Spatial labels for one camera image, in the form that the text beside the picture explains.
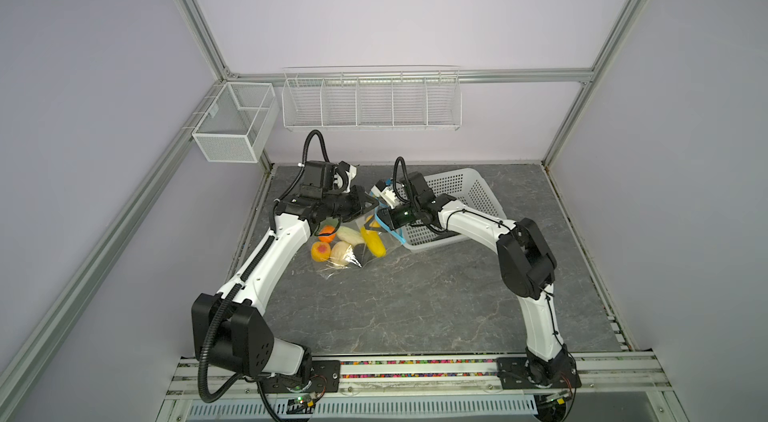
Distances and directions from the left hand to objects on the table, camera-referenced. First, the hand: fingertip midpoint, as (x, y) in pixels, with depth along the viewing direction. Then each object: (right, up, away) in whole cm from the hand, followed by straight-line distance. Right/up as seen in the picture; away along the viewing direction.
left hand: (380, 205), depth 77 cm
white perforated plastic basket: (+30, +6, +31) cm, 44 cm away
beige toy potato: (-12, -15, +13) cm, 23 cm away
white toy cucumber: (-11, -11, +18) cm, 23 cm away
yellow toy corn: (-3, -11, +15) cm, 19 cm away
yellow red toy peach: (-19, -15, +14) cm, 28 cm away
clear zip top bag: (-6, -15, +10) cm, 19 cm away
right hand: (-4, -7, +11) cm, 13 cm away
